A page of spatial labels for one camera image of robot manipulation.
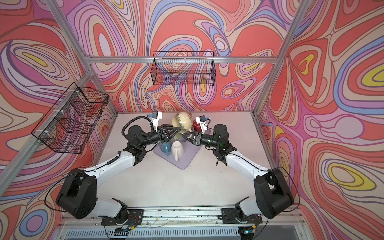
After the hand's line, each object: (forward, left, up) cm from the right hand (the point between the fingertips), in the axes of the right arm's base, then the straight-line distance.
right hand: (184, 139), depth 73 cm
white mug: (+4, +5, -16) cm, 18 cm away
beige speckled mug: (+4, 0, +9) cm, 10 cm away
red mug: (+5, -7, +4) cm, 9 cm away
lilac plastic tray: (+7, -3, -24) cm, 25 cm away
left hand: (0, +1, +7) cm, 7 cm away
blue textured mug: (+6, +12, -17) cm, 22 cm away
